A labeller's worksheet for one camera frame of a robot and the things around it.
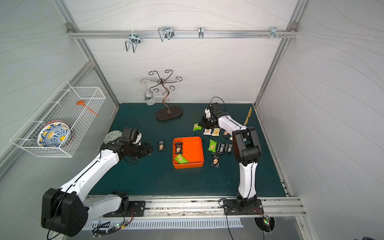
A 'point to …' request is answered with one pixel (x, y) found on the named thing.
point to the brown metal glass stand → (165, 114)
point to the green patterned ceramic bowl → (112, 135)
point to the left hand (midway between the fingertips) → (149, 151)
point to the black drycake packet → (161, 146)
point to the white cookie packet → (207, 131)
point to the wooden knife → (249, 114)
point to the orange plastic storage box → (192, 151)
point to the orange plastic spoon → (82, 103)
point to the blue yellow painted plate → (56, 134)
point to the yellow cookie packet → (216, 132)
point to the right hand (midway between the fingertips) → (199, 123)
